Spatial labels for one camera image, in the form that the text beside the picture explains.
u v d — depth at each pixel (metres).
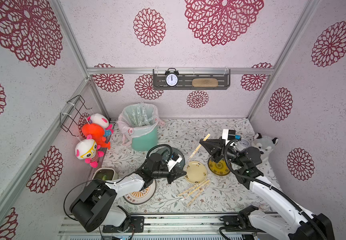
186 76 0.95
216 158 0.59
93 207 0.42
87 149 0.81
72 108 0.78
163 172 0.71
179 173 0.75
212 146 0.58
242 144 1.01
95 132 0.90
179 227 0.73
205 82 0.90
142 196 0.83
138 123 0.90
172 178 0.71
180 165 0.74
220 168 0.95
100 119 0.94
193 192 0.85
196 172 0.93
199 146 0.64
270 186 0.50
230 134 0.53
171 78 0.90
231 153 0.58
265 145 0.81
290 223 0.43
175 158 0.70
